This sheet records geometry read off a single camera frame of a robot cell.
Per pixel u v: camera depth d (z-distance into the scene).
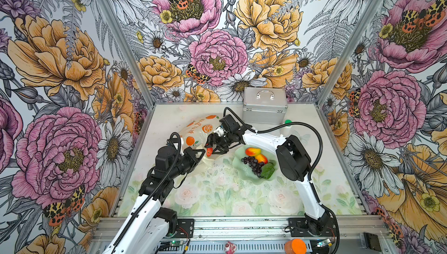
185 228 0.74
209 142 0.83
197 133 0.83
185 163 0.66
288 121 1.01
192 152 0.66
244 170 0.91
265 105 1.04
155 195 0.51
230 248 0.66
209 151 0.89
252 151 0.89
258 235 0.73
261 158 0.91
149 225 0.60
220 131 0.90
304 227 0.70
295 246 0.62
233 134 0.75
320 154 0.54
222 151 0.85
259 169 0.87
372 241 0.70
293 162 0.56
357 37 0.89
